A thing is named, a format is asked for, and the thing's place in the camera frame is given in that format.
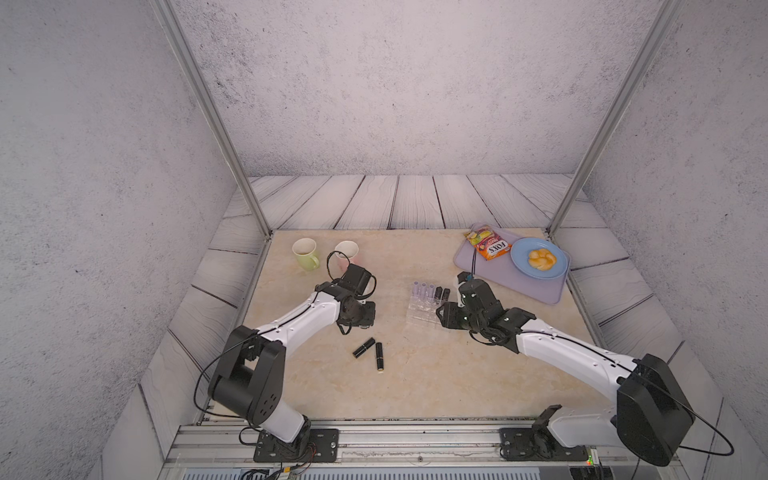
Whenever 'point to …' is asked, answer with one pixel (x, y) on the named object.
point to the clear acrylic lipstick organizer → (423, 309)
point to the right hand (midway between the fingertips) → (442, 312)
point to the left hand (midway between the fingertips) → (373, 319)
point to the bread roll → (541, 259)
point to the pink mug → (346, 254)
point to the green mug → (304, 249)
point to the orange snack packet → (490, 244)
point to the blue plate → (519, 258)
